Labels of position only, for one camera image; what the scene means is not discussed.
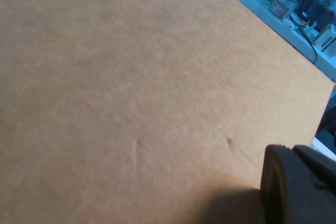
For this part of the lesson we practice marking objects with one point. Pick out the upper brown cardboard shoebox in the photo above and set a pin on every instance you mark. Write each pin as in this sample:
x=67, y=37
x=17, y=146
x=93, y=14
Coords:
x=145, y=111

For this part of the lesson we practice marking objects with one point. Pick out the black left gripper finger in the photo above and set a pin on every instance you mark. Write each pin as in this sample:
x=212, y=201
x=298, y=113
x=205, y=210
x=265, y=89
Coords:
x=297, y=185

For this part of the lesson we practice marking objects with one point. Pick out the cluttered white background shelf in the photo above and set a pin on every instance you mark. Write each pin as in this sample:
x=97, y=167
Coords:
x=293, y=36

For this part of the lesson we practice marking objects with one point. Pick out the white labelled cardboard box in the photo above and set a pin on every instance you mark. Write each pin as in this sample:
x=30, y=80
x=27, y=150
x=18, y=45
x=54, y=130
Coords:
x=325, y=41

